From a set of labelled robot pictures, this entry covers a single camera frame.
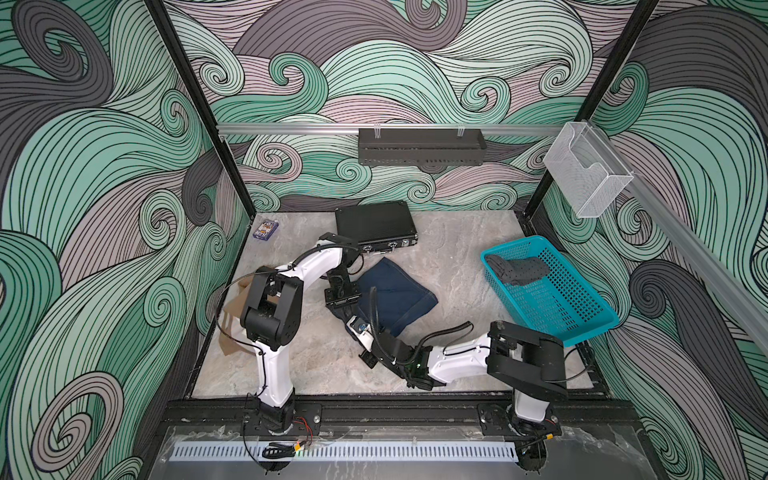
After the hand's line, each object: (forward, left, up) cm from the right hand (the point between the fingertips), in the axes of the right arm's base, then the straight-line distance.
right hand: (352, 336), depth 82 cm
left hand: (+6, 0, +1) cm, 6 cm away
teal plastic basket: (+13, -65, -7) cm, 67 cm away
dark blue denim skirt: (+13, -14, -3) cm, 20 cm away
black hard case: (+44, -7, -2) cm, 44 cm away
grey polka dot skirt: (+18, -50, +4) cm, 54 cm away
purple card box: (+45, +37, -4) cm, 58 cm away
